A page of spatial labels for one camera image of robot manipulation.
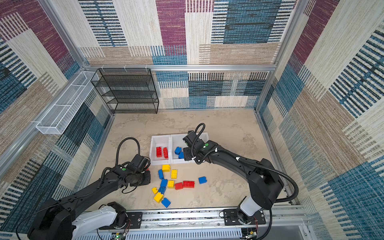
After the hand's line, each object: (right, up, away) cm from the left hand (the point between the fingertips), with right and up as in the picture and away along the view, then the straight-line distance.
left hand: (149, 177), depth 84 cm
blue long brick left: (+5, 0, +3) cm, 6 cm away
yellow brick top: (+8, +4, +4) cm, 10 cm away
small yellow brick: (+4, -6, -3) cm, 8 cm away
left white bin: (+5, +19, +13) cm, 24 cm away
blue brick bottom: (+10, -11, -5) cm, 16 cm away
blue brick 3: (+29, -3, +3) cm, 30 cm away
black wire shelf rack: (-24, +54, +26) cm, 64 cm away
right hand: (+23, +12, 0) cm, 26 cm away
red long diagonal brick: (+7, +11, +12) cm, 18 cm away
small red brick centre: (+16, -5, 0) cm, 17 cm away
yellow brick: (+13, +1, +3) cm, 13 cm away
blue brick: (+17, +10, +11) cm, 22 cm away
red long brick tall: (+2, +12, +13) cm, 17 cm away
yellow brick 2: (+12, -3, -3) cm, 13 cm away
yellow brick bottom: (+6, -9, -5) cm, 12 cm away
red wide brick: (+22, -4, -1) cm, 22 cm away
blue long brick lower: (+8, -5, -1) cm, 9 cm away
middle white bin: (+13, +18, +17) cm, 28 cm away
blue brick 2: (+14, +13, +12) cm, 22 cm away
